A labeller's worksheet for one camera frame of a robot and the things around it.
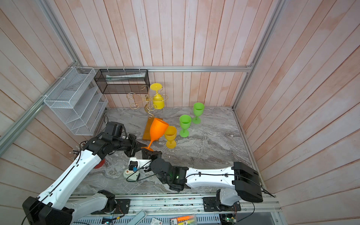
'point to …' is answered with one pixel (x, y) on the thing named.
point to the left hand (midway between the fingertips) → (147, 146)
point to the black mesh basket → (123, 81)
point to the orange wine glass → (158, 130)
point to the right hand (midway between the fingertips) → (145, 147)
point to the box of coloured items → (190, 220)
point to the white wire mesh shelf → (80, 104)
